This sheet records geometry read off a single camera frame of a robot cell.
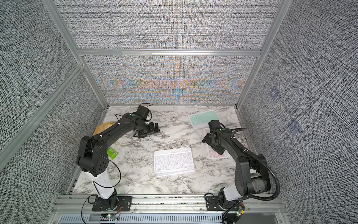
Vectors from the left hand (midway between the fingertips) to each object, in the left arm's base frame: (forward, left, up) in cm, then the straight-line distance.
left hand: (157, 131), depth 90 cm
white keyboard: (-16, -10, -9) cm, 20 cm away
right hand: (-7, -34, -3) cm, 35 cm away
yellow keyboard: (-23, -5, -10) cm, 26 cm away
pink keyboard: (-12, -35, -10) cm, 39 cm away
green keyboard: (+16, -32, -10) cm, 37 cm away
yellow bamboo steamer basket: (+9, +39, -5) cm, 41 cm away
